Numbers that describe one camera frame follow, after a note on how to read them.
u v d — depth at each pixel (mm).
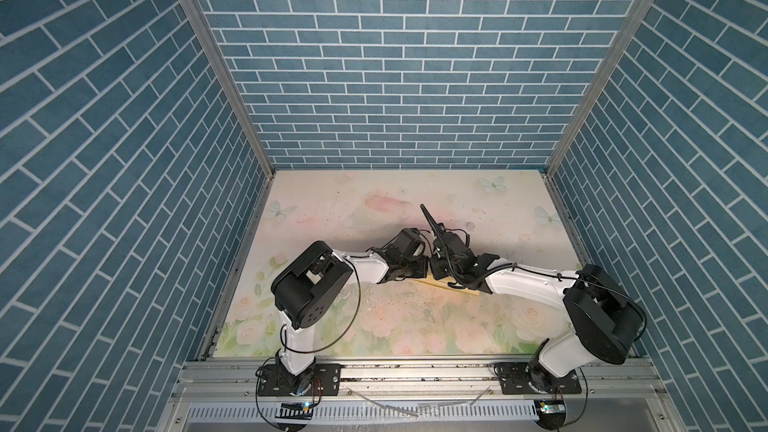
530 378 668
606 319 445
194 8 770
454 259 679
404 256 753
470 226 1046
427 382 750
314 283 507
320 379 733
